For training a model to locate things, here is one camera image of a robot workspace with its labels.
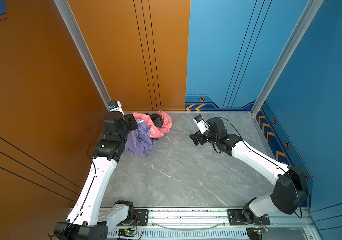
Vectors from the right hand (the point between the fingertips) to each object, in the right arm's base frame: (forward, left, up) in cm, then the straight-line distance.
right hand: (195, 130), depth 83 cm
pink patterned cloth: (0, +23, -2) cm, 23 cm away
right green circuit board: (-45, -28, -21) cm, 57 cm away
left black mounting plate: (-39, +29, -21) cm, 53 cm away
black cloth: (+6, +22, +3) cm, 23 cm away
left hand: (-2, +32, +16) cm, 36 cm away
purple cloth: (0, +34, -10) cm, 36 cm away
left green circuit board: (-45, +35, -22) cm, 61 cm away
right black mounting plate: (-40, -18, -20) cm, 48 cm away
